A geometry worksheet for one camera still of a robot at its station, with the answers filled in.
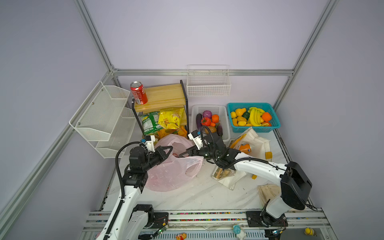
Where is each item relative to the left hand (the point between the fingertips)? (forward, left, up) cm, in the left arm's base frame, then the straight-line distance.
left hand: (172, 148), depth 74 cm
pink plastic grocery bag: (-9, -1, -9) cm, 13 cm away
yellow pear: (+43, -46, -15) cm, 65 cm away
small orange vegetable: (+38, -27, -18) cm, 50 cm away
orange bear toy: (-35, -6, -21) cm, 41 cm away
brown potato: (+27, -24, -18) cm, 41 cm away
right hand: (-2, -5, -1) cm, 6 cm away
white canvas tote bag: (+12, -47, -14) cm, 51 cm away
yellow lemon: (+43, -42, -18) cm, 62 cm away
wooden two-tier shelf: (+28, +7, +10) cm, 31 cm away
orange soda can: (+10, -43, -16) cm, 47 cm away
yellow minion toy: (-33, -66, -20) cm, 76 cm away
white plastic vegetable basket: (+45, -31, -15) cm, 57 cm away
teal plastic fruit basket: (+39, -62, -17) cm, 75 cm away
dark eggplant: (+36, -14, -19) cm, 43 cm away
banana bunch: (+40, -57, -14) cm, 71 cm away
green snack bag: (+21, +16, -4) cm, 27 cm away
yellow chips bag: (+21, +2, -1) cm, 21 cm away
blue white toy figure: (-34, -33, -20) cm, 51 cm away
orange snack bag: (+24, -1, -16) cm, 29 cm away
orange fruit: (+38, -65, -14) cm, 76 cm away
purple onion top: (+43, -21, -17) cm, 50 cm away
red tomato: (+33, -19, -16) cm, 41 cm away
